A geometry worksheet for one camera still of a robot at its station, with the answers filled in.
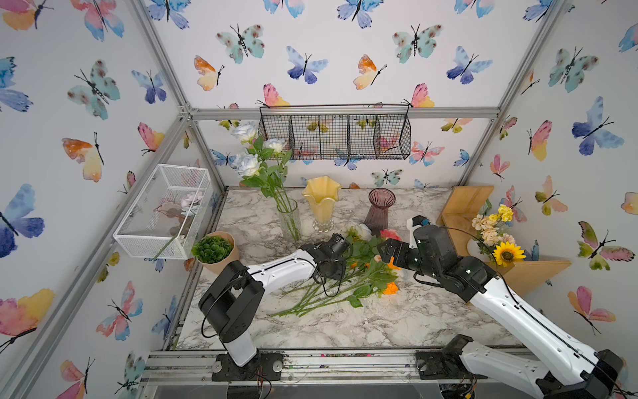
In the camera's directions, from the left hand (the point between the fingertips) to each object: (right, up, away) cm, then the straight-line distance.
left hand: (342, 268), depth 88 cm
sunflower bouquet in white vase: (+45, +11, -11) cm, 48 cm away
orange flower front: (+17, -6, -2) cm, 18 cm away
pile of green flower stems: (+8, -2, 0) cm, 8 cm away
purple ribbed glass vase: (+13, +18, +5) cm, 23 cm away
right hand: (+14, +10, -15) cm, 22 cm away
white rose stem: (-23, +30, 0) cm, 38 cm away
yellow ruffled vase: (-7, +27, +10) cm, 30 cm away
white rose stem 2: (+9, +12, +8) cm, 17 cm away
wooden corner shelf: (+48, +23, +10) cm, 55 cm away
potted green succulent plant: (-43, +7, -3) cm, 44 cm away
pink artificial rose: (+18, +12, +5) cm, 22 cm away
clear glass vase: (-19, +16, +7) cm, 26 cm away
